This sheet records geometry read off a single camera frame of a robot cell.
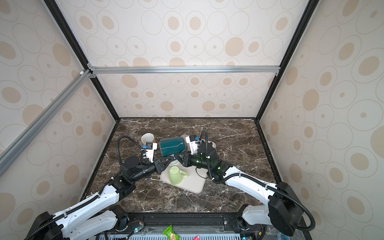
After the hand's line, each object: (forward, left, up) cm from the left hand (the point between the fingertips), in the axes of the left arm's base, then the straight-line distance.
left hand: (176, 159), depth 70 cm
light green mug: (-2, +2, -15) cm, 15 cm away
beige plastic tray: (-2, -7, -24) cm, 25 cm away
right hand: (+2, +1, -1) cm, 3 cm away
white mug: (0, +1, -3) cm, 3 cm away
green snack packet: (-27, +3, -20) cm, 34 cm away
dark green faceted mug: (+4, +2, +6) cm, 7 cm away
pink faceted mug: (+23, +22, -15) cm, 35 cm away
